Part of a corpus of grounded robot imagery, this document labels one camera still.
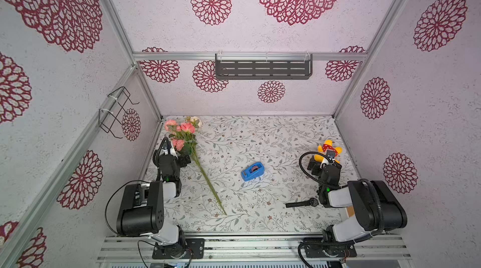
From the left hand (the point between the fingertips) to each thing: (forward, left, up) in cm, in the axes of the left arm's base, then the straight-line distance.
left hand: (177, 150), depth 93 cm
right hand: (-3, -73, 0) cm, 73 cm away
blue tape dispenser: (-9, -38, -6) cm, 39 cm away
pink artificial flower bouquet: (+12, 0, -4) cm, 13 cm away
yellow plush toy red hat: (+6, -78, -4) cm, 79 cm away
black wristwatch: (-23, -65, -9) cm, 70 cm away
